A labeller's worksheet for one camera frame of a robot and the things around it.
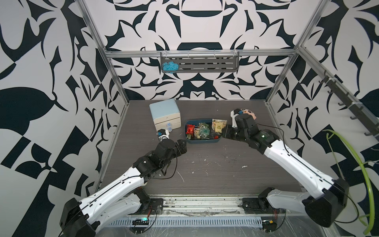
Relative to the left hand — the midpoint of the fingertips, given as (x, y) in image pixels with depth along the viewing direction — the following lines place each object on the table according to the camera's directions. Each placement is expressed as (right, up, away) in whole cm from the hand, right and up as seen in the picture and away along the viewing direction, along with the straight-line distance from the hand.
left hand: (178, 141), depth 77 cm
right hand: (+21, +7, +1) cm, 22 cm away
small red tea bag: (+6, +4, +20) cm, 22 cm away
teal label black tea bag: (+15, +4, +18) cm, 24 cm away
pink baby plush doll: (+43, +16, +26) cm, 53 cm away
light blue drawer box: (-9, +13, +16) cm, 23 cm away
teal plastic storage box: (+10, +9, +25) cm, 28 cm away
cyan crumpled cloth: (-6, +43, +14) cm, 45 cm away
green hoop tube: (+66, -21, -27) cm, 75 cm away
